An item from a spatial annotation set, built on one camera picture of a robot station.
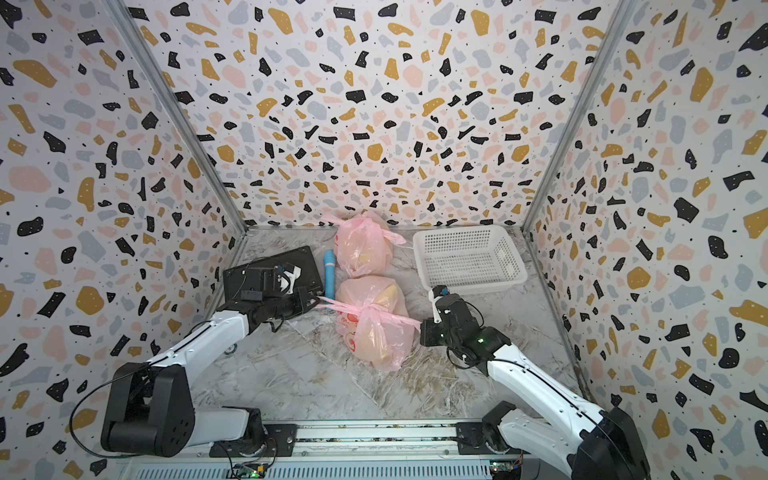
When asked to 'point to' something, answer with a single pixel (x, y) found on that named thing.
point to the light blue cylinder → (329, 271)
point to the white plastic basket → (469, 260)
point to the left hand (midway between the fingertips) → (320, 297)
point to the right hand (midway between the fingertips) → (422, 325)
